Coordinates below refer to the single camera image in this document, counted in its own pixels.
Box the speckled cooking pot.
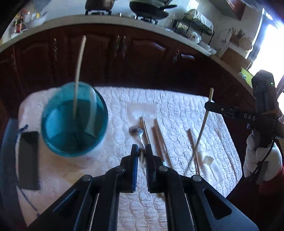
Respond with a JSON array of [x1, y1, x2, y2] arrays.
[[85, 0, 115, 15]]

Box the black phone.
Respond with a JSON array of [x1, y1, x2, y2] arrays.
[[18, 131, 40, 190]]

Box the white quilted table cloth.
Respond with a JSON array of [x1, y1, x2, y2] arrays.
[[17, 87, 242, 225]]

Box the white cup teal rim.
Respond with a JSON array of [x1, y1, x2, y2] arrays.
[[41, 82, 108, 157]]

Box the right white gloved hand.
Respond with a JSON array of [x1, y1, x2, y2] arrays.
[[242, 132, 283, 183]]

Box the black wok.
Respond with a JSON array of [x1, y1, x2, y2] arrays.
[[130, 1, 177, 20]]

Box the dish rack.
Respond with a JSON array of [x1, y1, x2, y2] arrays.
[[172, 9, 215, 45]]

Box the metal spoon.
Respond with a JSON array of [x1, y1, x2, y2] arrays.
[[129, 125, 147, 166]]

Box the sauce bottle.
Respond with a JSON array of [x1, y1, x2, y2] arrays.
[[13, 10, 27, 33]]

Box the grey kitchen countertop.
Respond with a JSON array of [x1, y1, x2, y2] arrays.
[[1, 15, 253, 94]]

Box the light chopstick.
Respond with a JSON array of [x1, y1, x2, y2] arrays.
[[73, 35, 87, 119], [184, 87, 215, 176]]

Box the gas stove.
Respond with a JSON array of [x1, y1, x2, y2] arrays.
[[85, 10, 158, 25]]

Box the dark wooden kitchen cabinets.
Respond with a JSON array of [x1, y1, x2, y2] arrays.
[[0, 23, 256, 138]]

